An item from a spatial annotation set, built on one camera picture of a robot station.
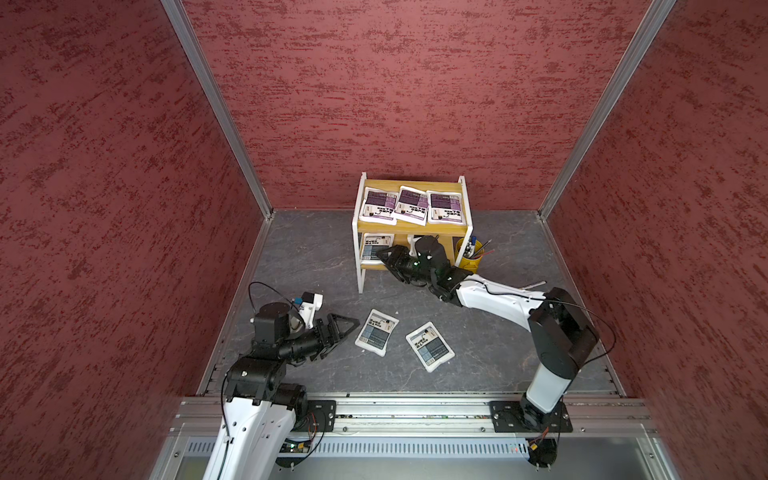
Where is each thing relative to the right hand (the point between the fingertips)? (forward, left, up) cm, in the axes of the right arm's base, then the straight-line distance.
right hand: (377, 262), depth 83 cm
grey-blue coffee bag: (-14, +1, -17) cm, 22 cm away
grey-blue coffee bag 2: (+8, +2, -1) cm, 8 cm away
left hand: (-22, +6, +1) cm, 23 cm away
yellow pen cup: (+9, -31, -11) cm, 34 cm away
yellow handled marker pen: (+3, -55, -19) cm, 58 cm away
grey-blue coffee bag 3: (-18, -15, -17) cm, 29 cm away
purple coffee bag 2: (+6, -10, +17) cm, 20 cm away
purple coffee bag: (+6, -1, +17) cm, 18 cm away
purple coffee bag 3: (+5, -18, +16) cm, 25 cm away
